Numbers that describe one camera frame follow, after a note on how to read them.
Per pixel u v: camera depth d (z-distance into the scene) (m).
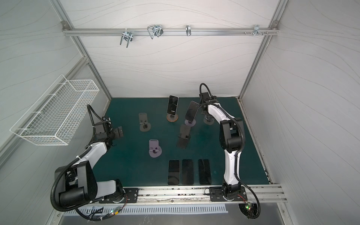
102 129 0.68
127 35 0.79
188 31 0.78
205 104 0.75
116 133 0.81
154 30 0.77
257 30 0.76
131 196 0.74
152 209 0.70
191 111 0.96
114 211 0.68
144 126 1.02
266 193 0.76
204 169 0.80
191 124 1.04
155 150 0.86
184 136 0.90
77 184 0.42
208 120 1.01
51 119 0.66
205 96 0.82
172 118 1.08
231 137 0.56
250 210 0.72
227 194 0.67
